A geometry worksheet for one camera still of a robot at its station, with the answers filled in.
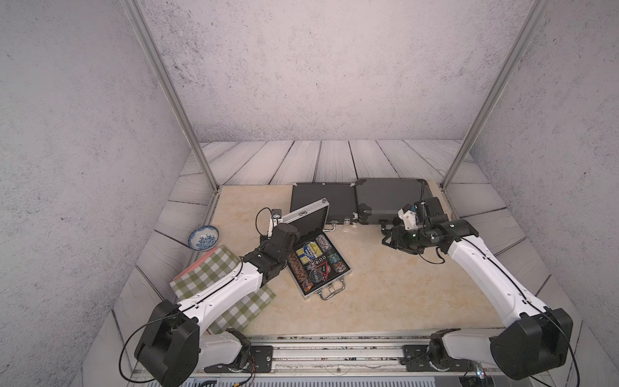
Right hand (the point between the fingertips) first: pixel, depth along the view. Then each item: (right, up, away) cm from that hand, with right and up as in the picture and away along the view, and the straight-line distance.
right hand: (389, 242), depth 79 cm
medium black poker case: (-12, +15, +29) cm, 35 cm away
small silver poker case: (-23, -10, +15) cm, 29 cm away
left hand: (-35, +2, +6) cm, 36 cm away
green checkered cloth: (-65, -13, +13) cm, 67 cm away
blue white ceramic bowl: (-70, -2, +21) cm, 73 cm away
